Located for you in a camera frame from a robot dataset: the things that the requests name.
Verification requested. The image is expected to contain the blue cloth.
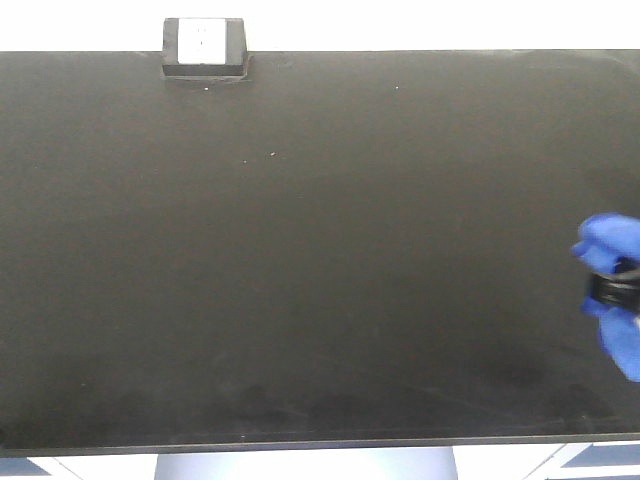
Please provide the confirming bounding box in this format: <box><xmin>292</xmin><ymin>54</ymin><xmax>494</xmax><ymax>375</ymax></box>
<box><xmin>569</xmin><ymin>213</ymin><xmax>640</xmax><ymax>384</ymax></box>

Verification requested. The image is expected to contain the black power outlet box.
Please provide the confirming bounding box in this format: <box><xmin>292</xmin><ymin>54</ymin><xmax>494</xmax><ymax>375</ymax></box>
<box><xmin>160</xmin><ymin>17</ymin><xmax>250</xmax><ymax>82</ymax></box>

